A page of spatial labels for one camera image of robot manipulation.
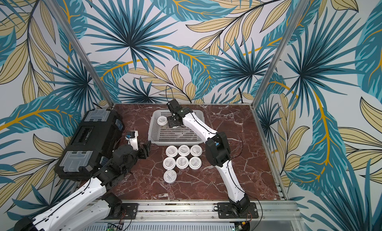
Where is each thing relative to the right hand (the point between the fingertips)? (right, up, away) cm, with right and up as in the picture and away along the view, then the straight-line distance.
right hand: (174, 120), depth 96 cm
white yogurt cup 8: (+13, -24, -13) cm, 30 cm away
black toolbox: (-42, -8, -13) cm, 44 cm away
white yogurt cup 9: (-1, -30, -16) cm, 34 cm away
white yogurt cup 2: (+1, -4, -10) cm, 11 cm away
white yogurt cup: (-9, 0, +2) cm, 9 cm away
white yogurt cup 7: (+6, -23, -13) cm, 27 cm away
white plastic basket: (+4, -10, +4) cm, 12 cm away
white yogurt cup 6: (-1, -23, -14) cm, 27 cm away
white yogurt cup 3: (-1, -18, -9) cm, 20 cm away
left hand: (-13, -12, -18) cm, 25 cm away
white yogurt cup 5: (+14, -18, -9) cm, 24 cm away
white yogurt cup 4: (+6, -18, -8) cm, 20 cm away
